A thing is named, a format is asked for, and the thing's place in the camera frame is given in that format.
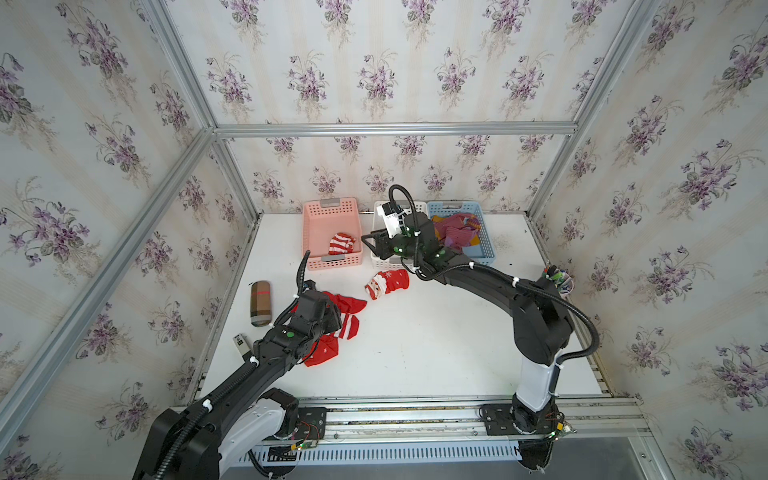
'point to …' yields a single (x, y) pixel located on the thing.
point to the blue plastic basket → (482, 252)
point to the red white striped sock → (341, 243)
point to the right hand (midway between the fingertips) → (371, 235)
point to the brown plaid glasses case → (260, 303)
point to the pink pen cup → (564, 281)
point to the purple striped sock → (457, 230)
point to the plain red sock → (348, 306)
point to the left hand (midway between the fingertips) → (333, 313)
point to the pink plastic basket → (331, 233)
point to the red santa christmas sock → (386, 282)
